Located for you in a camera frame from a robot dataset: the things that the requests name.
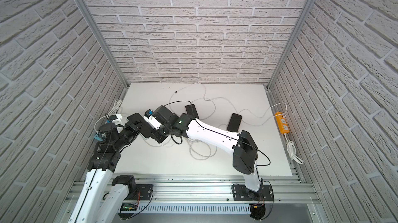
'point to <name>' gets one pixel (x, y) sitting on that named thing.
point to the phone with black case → (235, 122)
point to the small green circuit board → (128, 207)
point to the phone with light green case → (145, 127)
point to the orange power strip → (282, 123)
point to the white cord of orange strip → (291, 149)
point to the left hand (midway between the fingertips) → (142, 117)
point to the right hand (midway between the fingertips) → (148, 140)
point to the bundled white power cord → (117, 103)
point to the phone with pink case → (190, 109)
